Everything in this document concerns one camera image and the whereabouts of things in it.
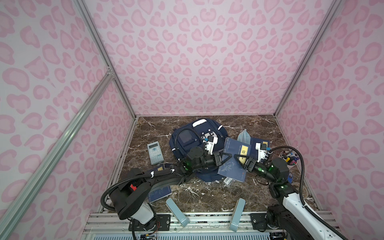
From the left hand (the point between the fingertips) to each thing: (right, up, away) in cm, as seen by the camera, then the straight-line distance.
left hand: (234, 156), depth 69 cm
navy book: (-1, -6, +1) cm, 6 cm away
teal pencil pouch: (+14, +7, +29) cm, 33 cm away
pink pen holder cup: (+35, -4, +13) cm, 37 cm away
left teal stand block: (-24, -30, +1) cm, 38 cm away
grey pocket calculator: (-44, -3, +28) cm, 53 cm away
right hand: (+3, -1, +4) cm, 5 cm away
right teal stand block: (+3, -29, +4) cm, 30 cm away
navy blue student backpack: (-20, +8, +33) cm, 40 cm away
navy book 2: (-38, -23, +13) cm, 46 cm away
